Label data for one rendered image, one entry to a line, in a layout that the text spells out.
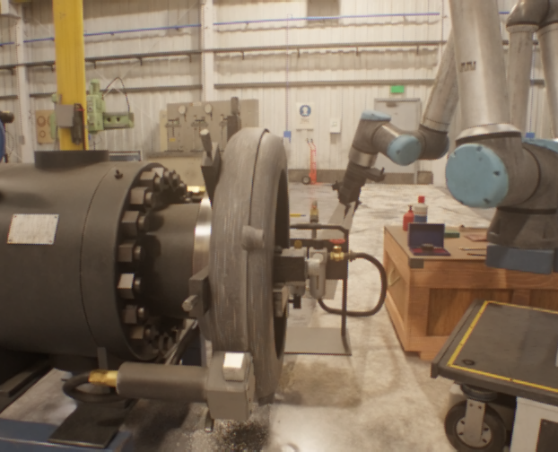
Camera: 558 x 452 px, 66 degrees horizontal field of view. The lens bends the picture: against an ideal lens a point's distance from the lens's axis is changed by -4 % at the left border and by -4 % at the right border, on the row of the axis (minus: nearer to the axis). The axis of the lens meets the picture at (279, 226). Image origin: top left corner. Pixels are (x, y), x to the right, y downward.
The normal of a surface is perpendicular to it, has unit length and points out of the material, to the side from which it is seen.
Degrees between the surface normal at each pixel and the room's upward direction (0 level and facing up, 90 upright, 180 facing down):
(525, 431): 90
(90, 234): 65
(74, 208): 52
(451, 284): 90
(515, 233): 70
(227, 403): 112
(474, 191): 95
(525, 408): 90
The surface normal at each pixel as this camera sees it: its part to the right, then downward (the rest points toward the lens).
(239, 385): -0.04, -0.84
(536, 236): -0.21, -0.18
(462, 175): -0.84, 0.18
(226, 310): -0.07, 0.19
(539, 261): -0.56, 0.15
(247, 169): -0.04, -0.62
